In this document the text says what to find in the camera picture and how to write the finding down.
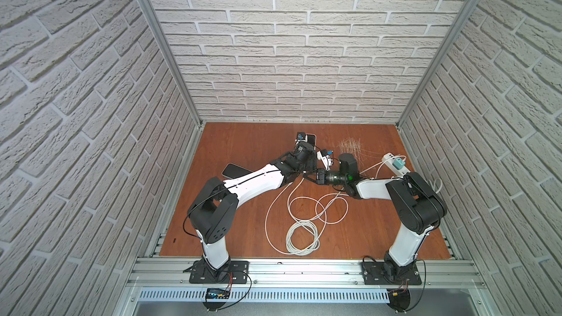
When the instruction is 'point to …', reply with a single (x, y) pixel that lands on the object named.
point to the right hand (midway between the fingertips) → (300, 179)
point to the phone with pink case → (312, 138)
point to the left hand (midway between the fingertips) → (307, 151)
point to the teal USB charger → (399, 163)
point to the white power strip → (388, 158)
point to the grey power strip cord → (434, 188)
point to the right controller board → (399, 298)
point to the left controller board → (216, 293)
